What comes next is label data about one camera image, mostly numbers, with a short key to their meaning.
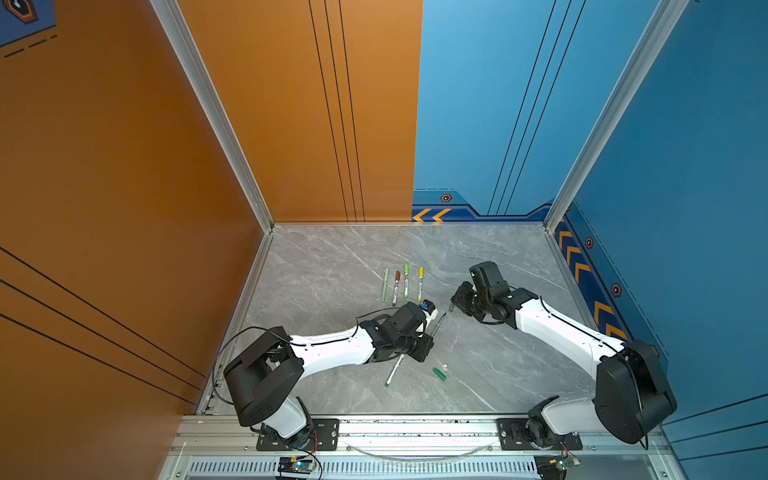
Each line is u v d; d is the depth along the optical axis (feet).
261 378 1.46
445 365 2.78
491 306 2.11
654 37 2.39
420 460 2.32
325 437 2.43
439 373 2.72
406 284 3.35
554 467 2.31
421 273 3.45
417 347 2.38
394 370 2.72
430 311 2.48
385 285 3.34
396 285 3.34
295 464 2.33
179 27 2.34
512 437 2.38
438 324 2.71
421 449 2.39
